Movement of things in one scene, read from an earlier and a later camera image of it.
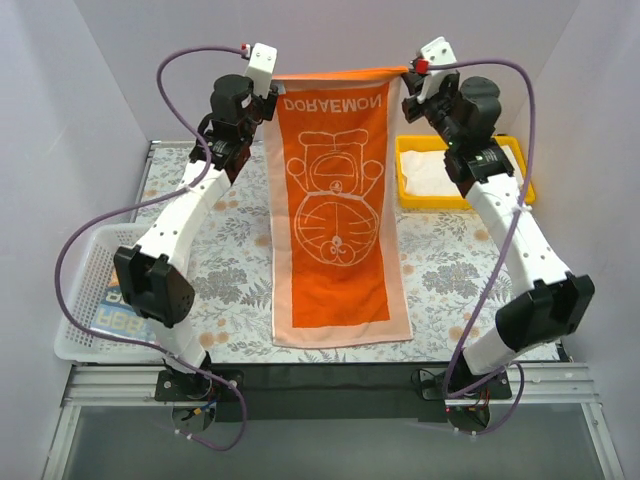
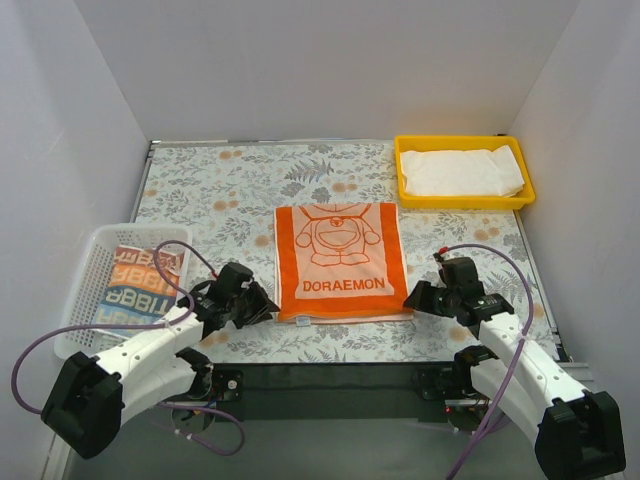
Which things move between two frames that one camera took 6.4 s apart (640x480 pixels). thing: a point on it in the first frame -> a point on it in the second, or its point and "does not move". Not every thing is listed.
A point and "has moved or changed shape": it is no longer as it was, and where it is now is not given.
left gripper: x=269 y=101 -> x=245 y=304
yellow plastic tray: x=441 y=143 does not move
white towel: x=424 y=173 does not move
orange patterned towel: x=338 y=208 has moved or changed shape
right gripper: x=414 y=100 -> x=435 y=300
